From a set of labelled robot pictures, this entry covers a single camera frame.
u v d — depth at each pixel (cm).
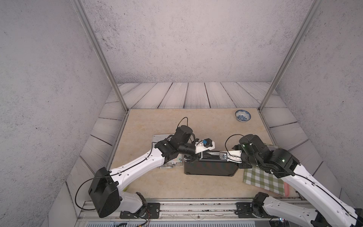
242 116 114
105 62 91
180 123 57
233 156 57
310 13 73
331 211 38
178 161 87
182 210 75
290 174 41
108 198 39
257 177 84
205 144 58
